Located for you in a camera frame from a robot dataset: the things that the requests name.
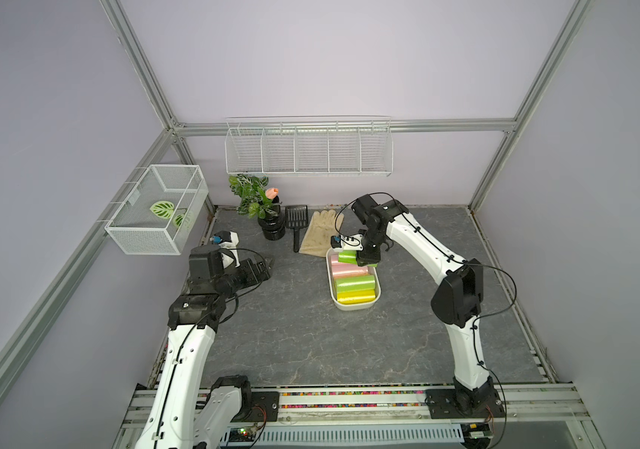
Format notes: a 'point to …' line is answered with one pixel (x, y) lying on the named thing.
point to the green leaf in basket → (162, 210)
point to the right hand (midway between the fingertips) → (363, 251)
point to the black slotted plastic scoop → (297, 218)
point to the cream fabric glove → (321, 228)
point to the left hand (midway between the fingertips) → (262, 264)
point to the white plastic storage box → (346, 307)
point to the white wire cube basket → (153, 220)
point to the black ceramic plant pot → (272, 224)
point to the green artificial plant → (255, 203)
